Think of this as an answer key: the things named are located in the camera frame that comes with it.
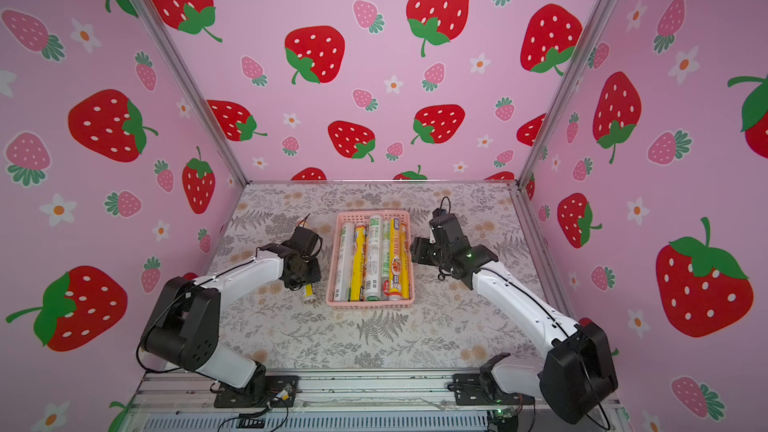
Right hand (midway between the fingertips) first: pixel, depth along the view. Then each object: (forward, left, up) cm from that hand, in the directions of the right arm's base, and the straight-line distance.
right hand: (429, 242), depth 83 cm
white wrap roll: (-3, +26, -12) cm, 29 cm away
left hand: (-6, +35, -14) cm, 38 cm away
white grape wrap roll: (-1, +17, -8) cm, 19 cm away
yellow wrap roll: (-12, +35, -11) cm, 38 cm away
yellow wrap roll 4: (+1, +7, -13) cm, 15 cm away
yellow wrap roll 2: (-2, +22, -12) cm, 25 cm away
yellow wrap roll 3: (0, +10, -9) cm, 14 cm away
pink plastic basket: (+16, +25, -10) cm, 32 cm away
